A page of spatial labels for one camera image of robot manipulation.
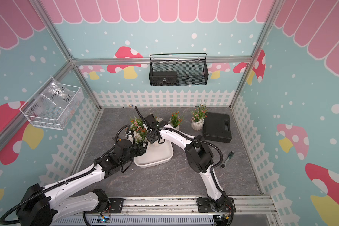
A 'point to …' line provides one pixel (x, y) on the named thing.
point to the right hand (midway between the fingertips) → (152, 136)
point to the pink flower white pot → (137, 127)
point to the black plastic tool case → (216, 127)
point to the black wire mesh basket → (189, 72)
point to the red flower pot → (175, 119)
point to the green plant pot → (142, 133)
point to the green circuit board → (100, 221)
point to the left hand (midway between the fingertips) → (146, 146)
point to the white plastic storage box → (157, 153)
